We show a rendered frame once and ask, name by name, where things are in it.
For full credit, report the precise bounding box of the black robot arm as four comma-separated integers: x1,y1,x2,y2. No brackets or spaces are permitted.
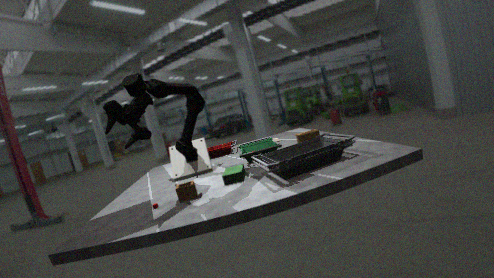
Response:
122,73,205,163

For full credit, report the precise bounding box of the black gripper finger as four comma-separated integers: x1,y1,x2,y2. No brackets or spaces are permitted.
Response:
105,110,120,134
125,132,145,149

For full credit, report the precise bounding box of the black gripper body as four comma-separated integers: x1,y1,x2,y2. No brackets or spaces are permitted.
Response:
103,100,152,140

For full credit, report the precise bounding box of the green plastic tray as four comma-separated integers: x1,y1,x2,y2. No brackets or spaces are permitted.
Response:
239,137,282,163

